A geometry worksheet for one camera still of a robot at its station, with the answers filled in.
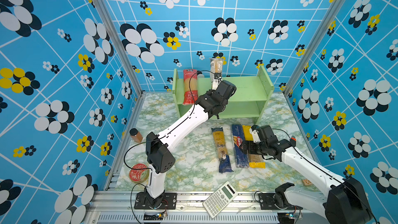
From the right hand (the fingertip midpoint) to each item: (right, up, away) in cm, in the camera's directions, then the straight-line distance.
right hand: (247, 147), depth 85 cm
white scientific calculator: (-17, -22, -12) cm, 31 cm away
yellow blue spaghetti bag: (-13, -8, -3) cm, 15 cm away
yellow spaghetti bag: (+4, -7, -1) cm, 8 cm away
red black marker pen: (+31, +2, +9) cm, 32 cm away
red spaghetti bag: (-31, +33, -3) cm, 46 cm away
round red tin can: (-57, -13, -7) cm, 59 cm away
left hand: (-16, +31, -7) cm, 35 cm away
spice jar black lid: (-65, +8, +3) cm, 65 cm away
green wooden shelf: (+2, +27, -4) cm, 27 cm away
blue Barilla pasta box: (-4, -4, -1) cm, 6 cm away
